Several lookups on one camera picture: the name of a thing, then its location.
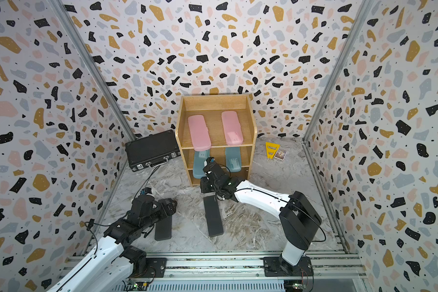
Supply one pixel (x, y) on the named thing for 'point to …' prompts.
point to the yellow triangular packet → (271, 149)
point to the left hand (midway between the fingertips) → (171, 205)
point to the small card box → (280, 154)
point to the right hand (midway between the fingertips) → (201, 182)
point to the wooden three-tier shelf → (222, 127)
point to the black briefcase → (152, 150)
